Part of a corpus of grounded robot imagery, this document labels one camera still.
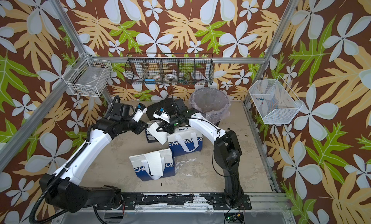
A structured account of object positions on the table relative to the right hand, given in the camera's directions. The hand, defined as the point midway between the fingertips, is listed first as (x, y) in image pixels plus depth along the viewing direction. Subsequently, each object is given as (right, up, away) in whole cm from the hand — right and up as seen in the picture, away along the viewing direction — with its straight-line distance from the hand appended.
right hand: (158, 128), depth 81 cm
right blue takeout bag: (+16, -6, -3) cm, 17 cm away
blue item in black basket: (-9, +32, +15) cm, 36 cm away
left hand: (-7, +4, -1) cm, 8 cm away
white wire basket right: (+68, +16, +3) cm, 70 cm away
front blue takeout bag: (-6, -21, -10) cm, 24 cm away
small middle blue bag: (-7, -7, +10) cm, 14 cm away
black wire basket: (+5, +40, +18) cm, 44 cm away
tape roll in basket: (+5, +34, +18) cm, 39 cm away
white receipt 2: (+2, -5, -1) cm, 5 cm away
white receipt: (+1, -16, -14) cm, 21 cm away
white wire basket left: (-43, +31, +5) cm, 53 cm away
